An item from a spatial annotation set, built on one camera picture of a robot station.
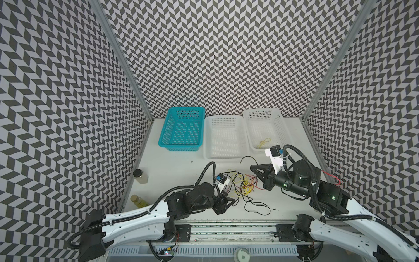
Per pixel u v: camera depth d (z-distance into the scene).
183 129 1.12
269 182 0.52
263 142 1.02
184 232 0.72
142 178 0.84
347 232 0.54
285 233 0.72
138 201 0.72
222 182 0.62
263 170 0.56
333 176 0.94
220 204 0.60
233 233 0.74
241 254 0.59
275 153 0.52
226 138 1.08
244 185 0.70
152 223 0.48
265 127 1.13
